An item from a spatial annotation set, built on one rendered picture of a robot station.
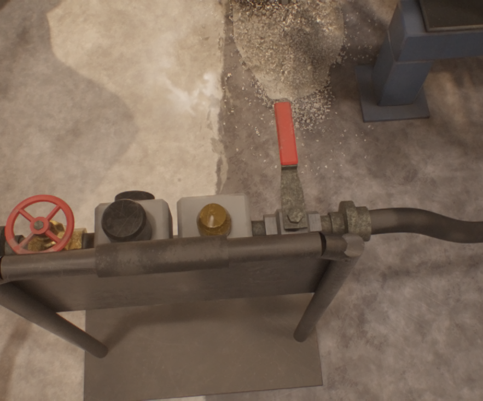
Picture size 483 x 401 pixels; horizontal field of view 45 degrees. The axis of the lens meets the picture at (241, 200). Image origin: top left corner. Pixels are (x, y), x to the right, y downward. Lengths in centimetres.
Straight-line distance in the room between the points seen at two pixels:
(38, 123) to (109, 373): 55
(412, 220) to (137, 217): 31
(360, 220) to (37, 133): 81
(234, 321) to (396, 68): 56
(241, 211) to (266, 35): 76
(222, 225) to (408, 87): 70
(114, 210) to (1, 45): 88
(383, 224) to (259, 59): 72
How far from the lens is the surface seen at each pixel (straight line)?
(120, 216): 62
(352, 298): 112
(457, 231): 78
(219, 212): 62
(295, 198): 66
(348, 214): 67
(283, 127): 68
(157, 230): 66
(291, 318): 109
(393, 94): 125
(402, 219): 69
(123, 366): 110
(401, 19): 111
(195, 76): 131
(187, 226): 66
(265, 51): 134
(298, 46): 135
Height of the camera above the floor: 108
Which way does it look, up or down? 68 degrees down
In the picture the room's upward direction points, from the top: straight up
